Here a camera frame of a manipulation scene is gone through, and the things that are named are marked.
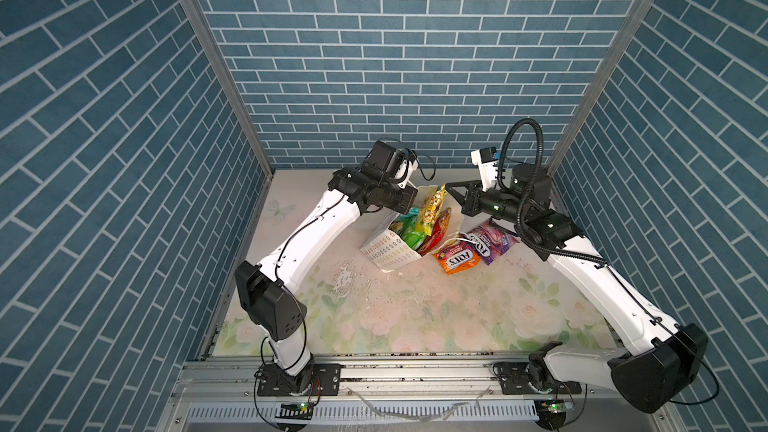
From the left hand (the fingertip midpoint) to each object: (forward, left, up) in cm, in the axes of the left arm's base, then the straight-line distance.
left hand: (412, 197), depth 77 cm
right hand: (-2, -7, +8) cm, 11 cm away
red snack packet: (-5, -7, -9) cm, 13 cm away
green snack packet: (-3, 0, -11) cm, 11 cm away
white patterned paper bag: (-2, -12, -11) cm, 16 cm away
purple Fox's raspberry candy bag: (+1, -27, -23) cm, 36 cm away
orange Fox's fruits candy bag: (-4, -16, -25) cm, 29 cm away
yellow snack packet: (-6, -4, +3) cm, 8 cm away
